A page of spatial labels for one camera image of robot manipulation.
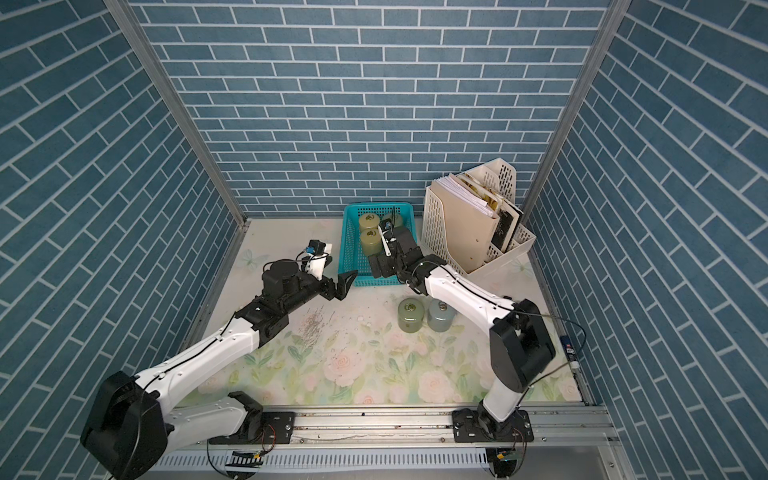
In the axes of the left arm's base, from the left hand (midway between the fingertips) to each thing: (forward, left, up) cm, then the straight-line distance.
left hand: (351, 267), depth 78 cm
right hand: (+8, -10, -4) cm, 14 cm away
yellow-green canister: (+31, -3, -13) cm, 34 cm away
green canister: (-6, -17, -15) cm, 23 cm away
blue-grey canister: (-6, -25, -16) cm, 30 cm away
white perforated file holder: (+41, -49, +1) cm, 64 cm away
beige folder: (+12, -33, +3) cm, 35 cm away
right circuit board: (-39, -39, -24) cm, 60 cm away
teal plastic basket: (+18, +3, -23) cm, 29 cm away
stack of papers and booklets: (+24, -38, +5) cm, 45 cm away
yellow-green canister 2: (+22, -4, -16) cm, 27 cm away
